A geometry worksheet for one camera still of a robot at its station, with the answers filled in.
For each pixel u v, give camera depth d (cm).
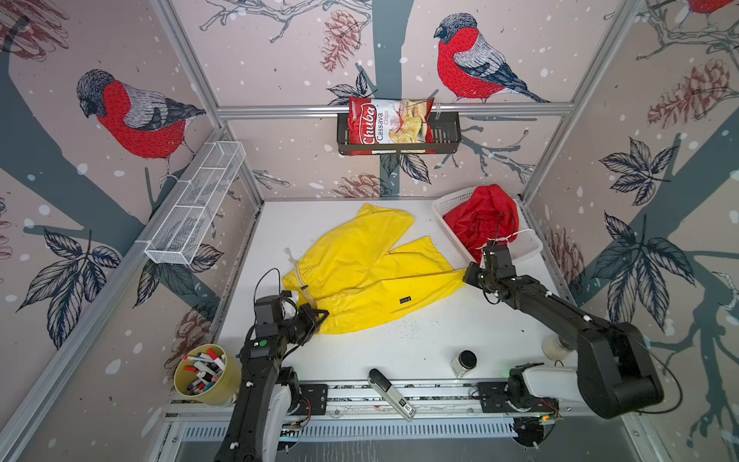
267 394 52
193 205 78
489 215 100
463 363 71
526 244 98
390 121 88
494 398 73
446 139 94
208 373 68
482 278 77
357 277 97
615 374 42
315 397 73
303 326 71
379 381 73
